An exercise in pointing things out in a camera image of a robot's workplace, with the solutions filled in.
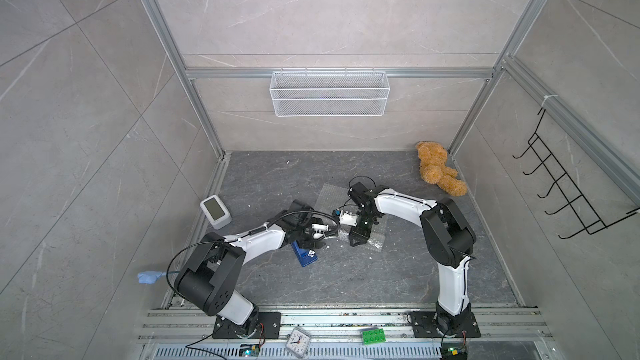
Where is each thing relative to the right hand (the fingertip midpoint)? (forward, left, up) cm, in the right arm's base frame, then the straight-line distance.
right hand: (358, 236), depth 93 cm
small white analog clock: (-33, +20, +3) cm, 39 cm away
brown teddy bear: (+20, -30, +15) cm, 39 cm away
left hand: (+2, +13, +5) cm, 14 cm away
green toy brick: (-33, 0, +4) cm, 33 cm away
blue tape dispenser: (-10, +19, +7) cm, 22 cm away
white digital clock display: (+9, +55, +5) cm, 56 cm away
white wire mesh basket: (+49, +9, +30) cm, 58 cm away
